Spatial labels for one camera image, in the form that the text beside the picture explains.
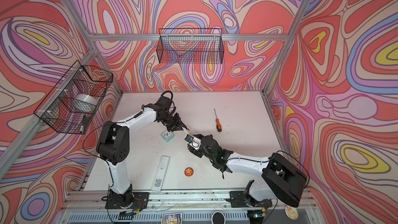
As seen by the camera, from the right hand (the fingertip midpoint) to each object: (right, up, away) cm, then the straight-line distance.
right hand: (194, 141), depth 84 cm
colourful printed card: (-8, -30, -17) cm, 35 cm away
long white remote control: (-18, -17, -3) cm, 25 cm away
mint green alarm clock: (-17, +1, +9) cm, 19 cm away
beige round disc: (+46, -30, -14) cm, 56 cm away
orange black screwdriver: (+15, +7, +14) cm, 21 cm away
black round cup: (+11, -29, -19) cm, 36 cm away
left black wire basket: (-55, +21, -14) cm, 61 cm away
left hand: (-4, +9, +4) cm, 10 cm away
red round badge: (-3, -16, -2) cm, 16 cm away
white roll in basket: (-49, +21, -14) cm, 56 cm away
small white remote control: (-4, +5, +2) cm, 7 cm away
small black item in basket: (-52, +13, -11) cm, 54 cm away
